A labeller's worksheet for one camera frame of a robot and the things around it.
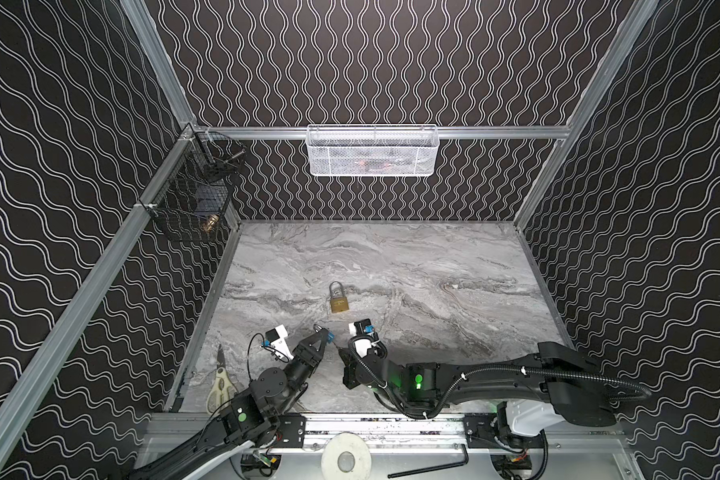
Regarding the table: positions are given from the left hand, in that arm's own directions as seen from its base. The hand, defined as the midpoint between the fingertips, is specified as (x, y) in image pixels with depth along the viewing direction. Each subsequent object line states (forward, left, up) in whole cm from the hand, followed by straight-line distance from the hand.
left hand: (334, 338), depth 72 cm
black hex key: (-23, -24, -20) cm, 38 cm away
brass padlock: (+20, +3, -17) cm, 26 cm away
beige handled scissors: (-8, +31, -17) cm, 36 cm away
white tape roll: (-19, -3, -18) cm, 26 cm away
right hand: (-2, -1, -5) cm, 5 cm away
